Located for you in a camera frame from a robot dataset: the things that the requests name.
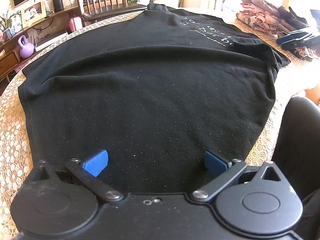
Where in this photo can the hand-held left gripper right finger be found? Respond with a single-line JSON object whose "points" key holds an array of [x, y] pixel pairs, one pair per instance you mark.
{"points": [[213, 162]]}

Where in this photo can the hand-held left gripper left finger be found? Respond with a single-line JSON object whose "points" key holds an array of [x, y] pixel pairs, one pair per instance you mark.
{"points": [[97, 162]]}

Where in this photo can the person's right forearm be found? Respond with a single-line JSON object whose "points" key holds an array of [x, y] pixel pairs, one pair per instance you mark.
{"points": [[315, 95]]}

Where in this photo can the potted pink flowers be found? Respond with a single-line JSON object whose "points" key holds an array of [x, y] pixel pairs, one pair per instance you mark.
{"points": [[7, 32]]}

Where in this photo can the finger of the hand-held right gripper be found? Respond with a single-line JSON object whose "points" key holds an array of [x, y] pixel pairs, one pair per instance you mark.
{"points": [[288, 40]]}

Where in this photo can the wooden television cabinet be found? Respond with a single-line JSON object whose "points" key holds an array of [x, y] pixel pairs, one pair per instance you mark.
{"points": [[7, 60]]}

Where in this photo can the white flat box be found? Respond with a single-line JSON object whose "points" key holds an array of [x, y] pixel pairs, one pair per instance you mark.
{"points": [[47, 43]]}

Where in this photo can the purple kettlebell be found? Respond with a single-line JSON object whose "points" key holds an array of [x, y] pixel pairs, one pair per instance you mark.
{"points": [[26, 51]]}

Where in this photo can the black speaker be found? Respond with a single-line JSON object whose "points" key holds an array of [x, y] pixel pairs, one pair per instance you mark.
{"points": [[57, 3]]}

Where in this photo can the wooden chair black seat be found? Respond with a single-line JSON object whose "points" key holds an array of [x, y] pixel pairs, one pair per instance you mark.
{"points": [[110, 10]]}

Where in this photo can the person's black clothing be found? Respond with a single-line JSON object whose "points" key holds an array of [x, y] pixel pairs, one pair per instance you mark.
{"points": [[297, 142]]}

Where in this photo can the black t-shirt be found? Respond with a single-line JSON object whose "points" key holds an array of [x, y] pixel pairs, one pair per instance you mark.
{"points": [[150, 92]]}

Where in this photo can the white slim device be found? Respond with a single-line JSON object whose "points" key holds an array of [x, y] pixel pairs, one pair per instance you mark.
{"points": [[48, 5]]}

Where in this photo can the pink case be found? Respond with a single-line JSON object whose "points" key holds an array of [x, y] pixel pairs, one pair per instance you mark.
{"points": [[75, 25]]}

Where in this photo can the small printed picture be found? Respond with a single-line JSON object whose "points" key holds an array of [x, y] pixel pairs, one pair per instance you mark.
{"points": [[17, 22]]}

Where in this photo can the dark folded garment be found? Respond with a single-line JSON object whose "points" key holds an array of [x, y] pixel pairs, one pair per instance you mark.
{"points": [[292, 17]]}

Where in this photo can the yellow photo frame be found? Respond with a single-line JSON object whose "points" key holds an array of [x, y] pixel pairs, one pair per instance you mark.
{"points": [[32, 13]]}

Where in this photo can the pile of floral clothes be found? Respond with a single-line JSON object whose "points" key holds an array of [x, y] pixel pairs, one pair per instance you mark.
{"points": [[260, 17]]}

